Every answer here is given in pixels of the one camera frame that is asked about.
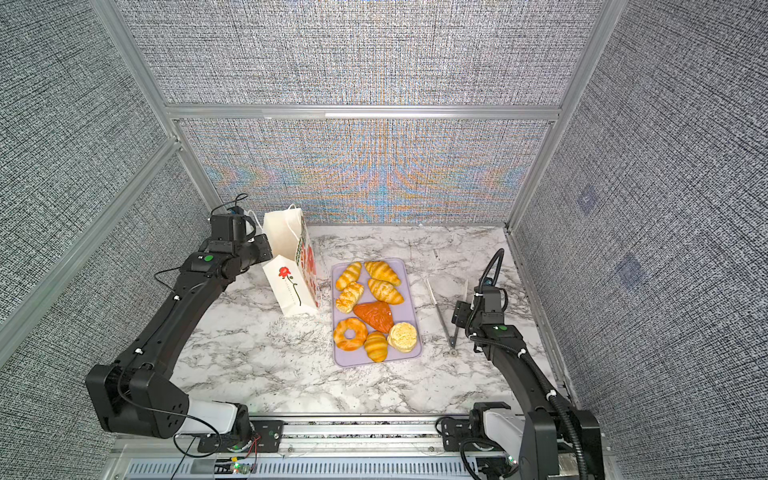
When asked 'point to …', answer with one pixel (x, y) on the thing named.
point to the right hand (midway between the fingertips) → (469, 308)
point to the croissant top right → (380, 270)
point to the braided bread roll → (348, 298)
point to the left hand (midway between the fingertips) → (265, 243)
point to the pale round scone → (402, 336)
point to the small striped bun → (376, 346)
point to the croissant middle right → (384, 293)
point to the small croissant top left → (349, 276)
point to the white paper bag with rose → (292, 274)
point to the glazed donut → (352, 323)
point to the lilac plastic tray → (404, 312)
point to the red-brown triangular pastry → (376, 314)
